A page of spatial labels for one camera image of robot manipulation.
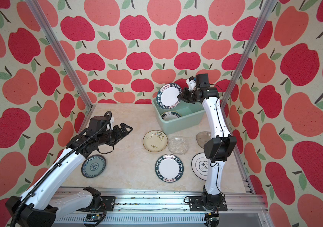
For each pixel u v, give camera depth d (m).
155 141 1.01
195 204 0.73
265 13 0.71
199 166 0.87
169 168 0.87
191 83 0.77
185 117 0.90
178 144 0.97
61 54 0.88
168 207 0.75
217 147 0.52
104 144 0.61
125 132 0.65
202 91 0.60
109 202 0.75
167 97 0.89
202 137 1.02
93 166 0.88
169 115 1.12
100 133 0.52
